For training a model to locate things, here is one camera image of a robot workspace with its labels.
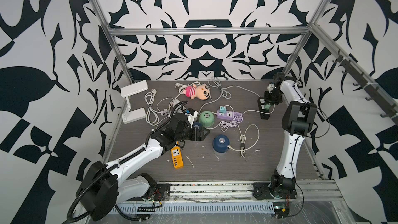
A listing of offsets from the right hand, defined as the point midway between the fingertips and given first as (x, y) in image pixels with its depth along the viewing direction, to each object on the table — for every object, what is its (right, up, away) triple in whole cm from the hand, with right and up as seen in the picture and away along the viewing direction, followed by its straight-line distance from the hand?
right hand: (268, 99), depth 101 cm
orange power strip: (-56, -30, -19) cm, 66 cm away
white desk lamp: (-82, +5, -18) cm, 84 cm away
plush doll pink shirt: (-43, +5, +3) cm, 43 cm away
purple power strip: (-25, -10, -3) cm, 27 cm away
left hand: (-42, -14, -22) cm, 50 cm away
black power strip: (-4, -3, +2) cm, 5 cm away
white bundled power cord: (-75, -10, -1) cm, 75 cm away
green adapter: (-2, -4, -3) cm, 5 cm away
